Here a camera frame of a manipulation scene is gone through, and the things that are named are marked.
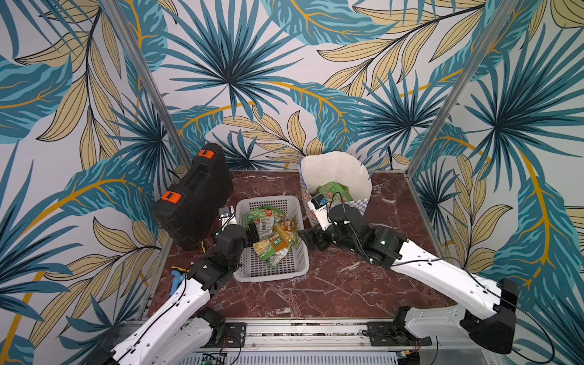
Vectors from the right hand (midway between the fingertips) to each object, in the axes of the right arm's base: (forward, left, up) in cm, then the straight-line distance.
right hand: (308, 224), depth 71 cm
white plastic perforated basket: (-4, +20, -24) cm, 32 cm away
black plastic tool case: (+9, +41, -4) cm, 42 cm away
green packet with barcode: (+1, +15, -21) cm, 26 cm away
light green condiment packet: (+30, -14, -17) cm, 38 cm away
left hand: (+4, +23, -6) cm, 24 cm away
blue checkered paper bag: (+31, -7, -6) cm, 32 cm away
